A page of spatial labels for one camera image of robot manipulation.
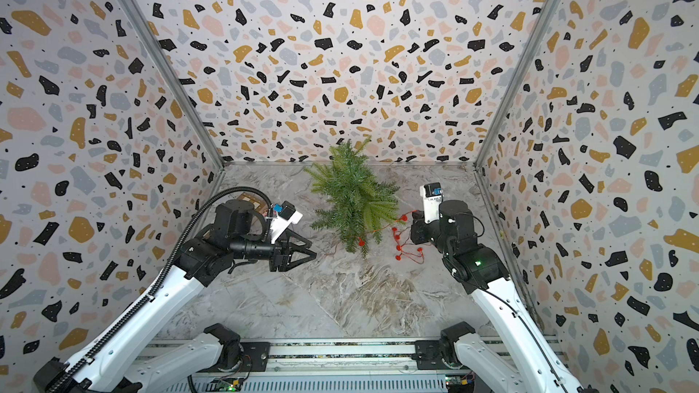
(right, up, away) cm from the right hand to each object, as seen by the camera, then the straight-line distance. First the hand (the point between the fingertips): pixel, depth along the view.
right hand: (414, 213), depth 72 cm
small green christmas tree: (-15, +2, +1) cm, 16 cm away
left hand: (-26, -8, -7) cm, 28 cm away
